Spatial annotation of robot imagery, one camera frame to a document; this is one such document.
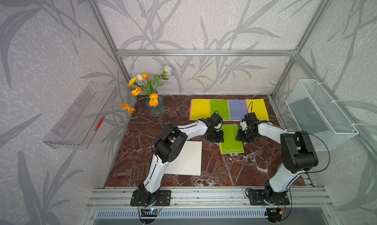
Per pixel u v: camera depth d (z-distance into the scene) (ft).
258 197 2.41
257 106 3.89
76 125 2.18
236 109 3.64
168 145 1.80
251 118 2.58
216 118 2.58
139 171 2.71
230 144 3.10
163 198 2.37
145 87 3.07
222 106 3.70
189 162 2.76
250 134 2.63
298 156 1.56
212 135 2.66
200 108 3.67
